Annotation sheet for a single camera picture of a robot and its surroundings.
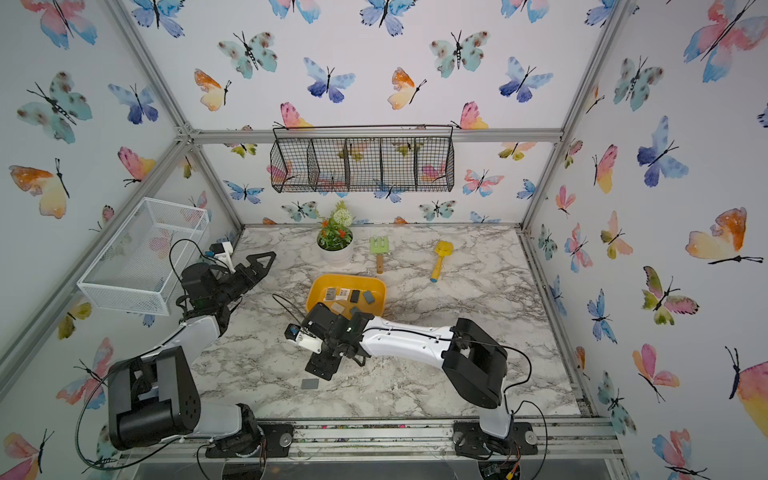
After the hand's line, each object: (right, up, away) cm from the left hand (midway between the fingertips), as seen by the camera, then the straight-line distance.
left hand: (272, 257), depth 85 cm
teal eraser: (+26, -13, +15) cm, 33 cm away
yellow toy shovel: (+52, +3, +26) cm, 58 cm away
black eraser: (+21, -13, +14) cm, 29 cm away
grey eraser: (+14, -12, +15) cm, 23 cm away
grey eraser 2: (+12, -35, -2) cm, 37 cm away
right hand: (+15, -25, -7) cm, 30 cm away
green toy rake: (+29, +4, +30) cm, 42 cm away
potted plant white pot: (+15, +6, +12) cm, 20 cm away
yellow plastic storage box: (+10, -10, +12) cm, 18 cm away
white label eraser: (+18, -13, +15) cm, 27 cm away
